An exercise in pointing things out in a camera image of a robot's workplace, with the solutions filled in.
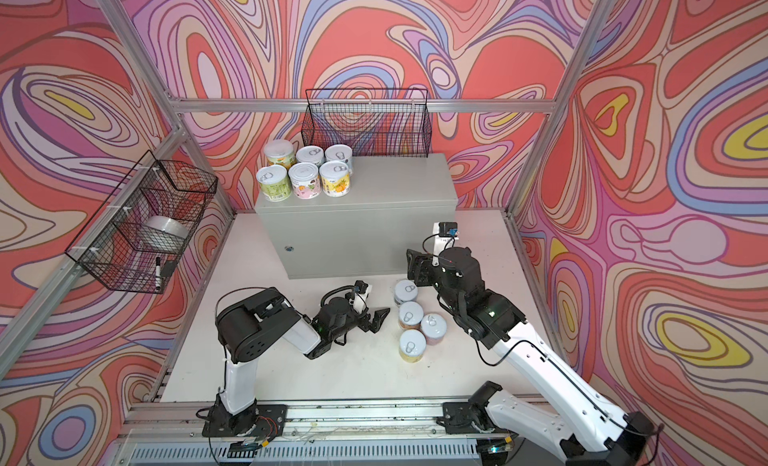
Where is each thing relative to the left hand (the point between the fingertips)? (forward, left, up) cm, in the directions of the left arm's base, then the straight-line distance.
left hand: (383, 302), depth 92 cm
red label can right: (-9, -14, +3) cm, 17 cm away
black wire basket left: (+2, +57, +31) cm, 65 cm away
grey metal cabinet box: (+13, -3, +30) cm, 33 cm away
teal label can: (+2, -7, +3) cm, 8 cm away
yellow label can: (-15, -8, +3) cm, 17 cm away
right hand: (-2, -10, +26) cm, 28 cm away
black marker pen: (-5, +55, +23) cm, 59 cm away
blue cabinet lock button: (+10, +28, +15) cm, 33 cm away
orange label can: (-6, -8, +3) cm, 10 cm away
